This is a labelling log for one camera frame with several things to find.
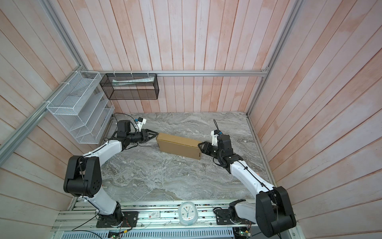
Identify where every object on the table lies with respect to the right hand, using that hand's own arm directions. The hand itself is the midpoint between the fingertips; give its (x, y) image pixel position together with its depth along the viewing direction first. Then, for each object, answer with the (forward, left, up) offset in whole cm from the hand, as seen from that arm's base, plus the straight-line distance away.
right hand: (200, 145), depth 85 cm
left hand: (+4, +26, +2) cm, 27 cm away
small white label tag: (-34, +24, -13) cm, 44 cm away
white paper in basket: (+32, +47, +21) cm, 60 cm away
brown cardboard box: (-1, +12, +1) cm, 12 cm away
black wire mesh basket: (+42, +50, +11) cm, 66 cm away
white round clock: (-33, +6, -12) cm, 36 cm away
